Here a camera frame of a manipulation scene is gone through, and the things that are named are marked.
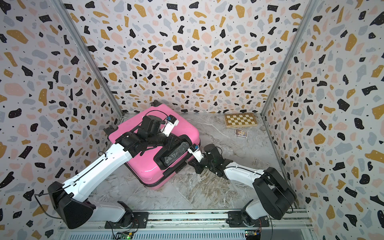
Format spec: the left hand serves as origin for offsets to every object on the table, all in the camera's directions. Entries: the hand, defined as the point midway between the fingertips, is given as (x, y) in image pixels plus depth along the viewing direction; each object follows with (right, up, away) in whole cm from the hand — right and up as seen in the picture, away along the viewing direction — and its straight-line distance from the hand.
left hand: (180, 137), depth 73 cm
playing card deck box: (+39, +1, +36) cm, 53 cm away
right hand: (+4, -15, +11) cm, 18 cm away
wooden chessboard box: (+41, +11, +43) cm, 60 cm away
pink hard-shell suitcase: (-10, -11, -3) cm, 16 cm away
